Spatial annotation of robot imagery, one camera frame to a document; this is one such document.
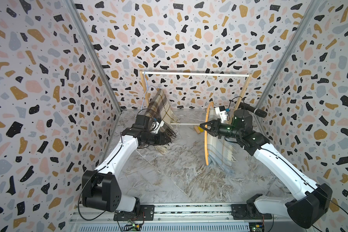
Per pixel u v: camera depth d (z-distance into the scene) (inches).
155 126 29.2
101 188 16.4
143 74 30.7
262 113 34.8
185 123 44.0
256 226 28.2
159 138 28.1
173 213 29.4
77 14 28.2
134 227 27.7
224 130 23.8
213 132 24.6
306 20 29.6
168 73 39.1
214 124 24.2
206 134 26.1
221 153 31.3
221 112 26.1
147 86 37.4
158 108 38.3
